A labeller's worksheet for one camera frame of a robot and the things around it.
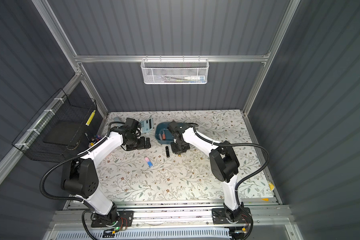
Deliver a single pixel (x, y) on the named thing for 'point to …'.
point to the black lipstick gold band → (167, 152)
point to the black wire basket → (62, 130)
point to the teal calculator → (147, 125)
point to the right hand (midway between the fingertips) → (179, 152)
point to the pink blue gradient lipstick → (150, 165)
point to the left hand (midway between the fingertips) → (145, 147)
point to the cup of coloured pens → (95, 139)
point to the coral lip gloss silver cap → (163, 137)
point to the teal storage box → (161, 128)
